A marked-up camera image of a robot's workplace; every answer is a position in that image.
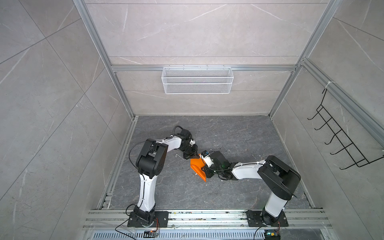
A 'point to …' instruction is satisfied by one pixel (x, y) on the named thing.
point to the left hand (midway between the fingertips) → (200, 154)
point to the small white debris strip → (177, 154)
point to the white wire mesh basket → (197, 80)
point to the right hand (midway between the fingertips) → (201, 167)
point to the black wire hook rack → (359, 159)
